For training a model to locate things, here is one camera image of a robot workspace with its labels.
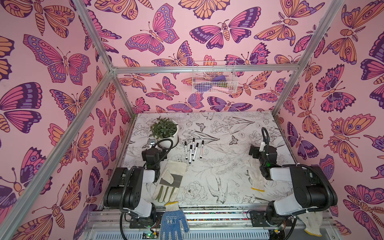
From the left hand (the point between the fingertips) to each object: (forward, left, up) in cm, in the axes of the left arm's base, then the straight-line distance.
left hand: (155, 146), depth 94 cm
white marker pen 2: (+6, -23, -7) cm, 25 cm away
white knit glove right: (-39, -82, -6) cm, 91 cm away
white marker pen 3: (+2, -22, -7) cm, 23 cm away
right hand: (+1, -66, +1) cm, 66 cm away
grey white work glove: (-22, -10, -6) cm, 25 cm away
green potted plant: (+5, -6, +12) cm, 15 cm away
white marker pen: (+6, -18, -7) cm, 20 cm away
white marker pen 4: (+5, -26, -7) cm, 28 cm away
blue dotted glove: (-39, -14, -6) cm, 42 cm away
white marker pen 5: (-3, -29, -6) cm, 30 cm away
